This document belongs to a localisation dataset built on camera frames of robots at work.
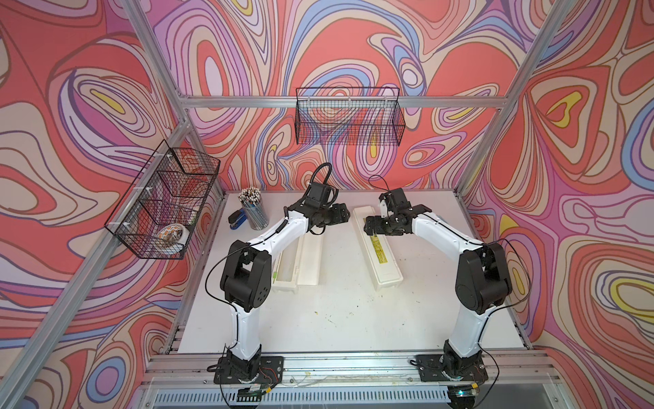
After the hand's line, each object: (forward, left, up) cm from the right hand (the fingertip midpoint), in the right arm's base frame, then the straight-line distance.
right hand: (377, 233), depth 94 cm
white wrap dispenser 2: (-10, +29, -2) cm, 31 cm away
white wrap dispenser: (-10, +1, -1) cm, 10 cm away
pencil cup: (+10, +47, +6) cm, 48 cm away
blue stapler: (+14, +57, -6) cm, 59 cm away
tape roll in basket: (-11, +63, +19) cm, 67 cm away
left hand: (+4, +11, +6) cm, 14 cm away
